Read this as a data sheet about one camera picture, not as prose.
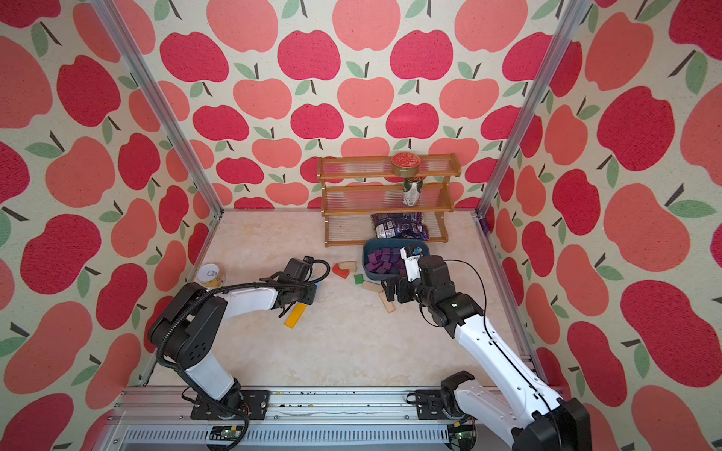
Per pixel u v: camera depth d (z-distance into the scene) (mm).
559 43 738
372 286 978
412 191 958
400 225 1047
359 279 1001
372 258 1016
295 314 903
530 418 393
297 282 779
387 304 930
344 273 1008
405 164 900
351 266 1016
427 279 614
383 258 1016
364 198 1189
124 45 747
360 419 746
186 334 471
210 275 938
